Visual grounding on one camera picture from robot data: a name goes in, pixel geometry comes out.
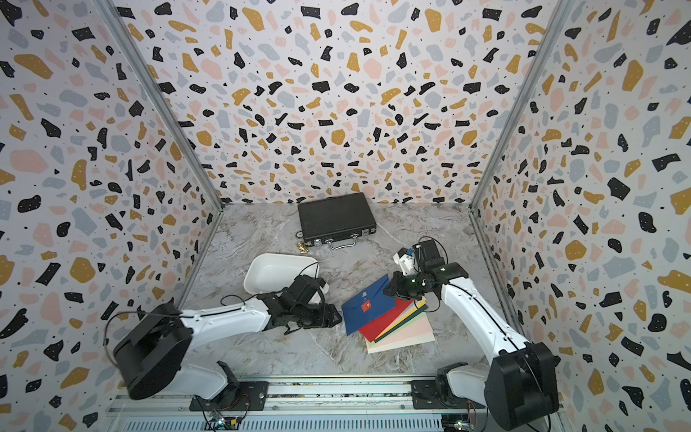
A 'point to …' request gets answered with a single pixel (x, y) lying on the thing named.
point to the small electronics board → (224, 423)
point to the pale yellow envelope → (416, 307)
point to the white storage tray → (266, 273)
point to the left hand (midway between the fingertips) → (339, 319)
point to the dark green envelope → (402, 323)
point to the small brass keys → (302, 247)
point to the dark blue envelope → (367, 305)
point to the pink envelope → (417, 328)
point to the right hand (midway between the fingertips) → (384, 291)
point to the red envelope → (372, 329)
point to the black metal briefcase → (336, 220)
